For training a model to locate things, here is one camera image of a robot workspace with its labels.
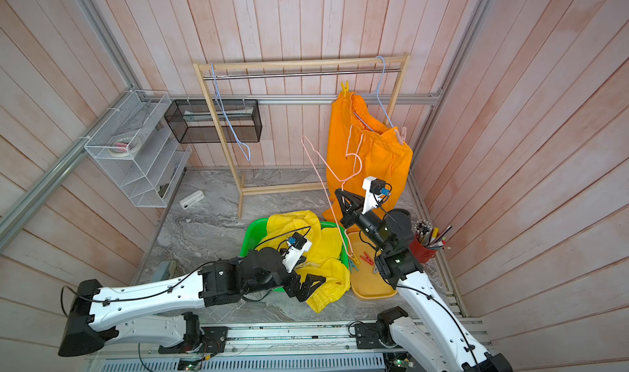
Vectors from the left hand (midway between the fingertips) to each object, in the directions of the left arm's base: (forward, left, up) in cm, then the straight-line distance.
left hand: (311, 275), depth 66 cm
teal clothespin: (+11, -15, -20) cm, 27 cm away
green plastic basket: (+23, +20, -14) cm, 33 cm away
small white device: (+39, +52, -18) cm, 68 cm away
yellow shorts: (+10, -4, -13) cm, 17 cm away
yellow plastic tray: (+5, -20, -22) cm, 30 cm away
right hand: (+18, -7, +14) cm, 24 cm away
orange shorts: (+43, -18, +10) cm, 48 cm away
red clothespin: (+14, -21, -20) cm, 32 cm away
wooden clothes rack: (+46, +4, -17) cm, 49 cm away
